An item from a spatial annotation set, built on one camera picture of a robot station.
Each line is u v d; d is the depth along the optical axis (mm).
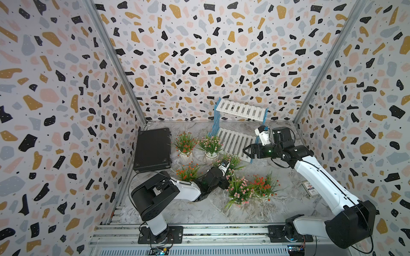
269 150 666
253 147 688
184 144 906
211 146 876
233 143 1084
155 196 474
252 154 701
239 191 738
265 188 728
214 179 677
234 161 853
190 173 780
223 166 778
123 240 731
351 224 396
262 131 706
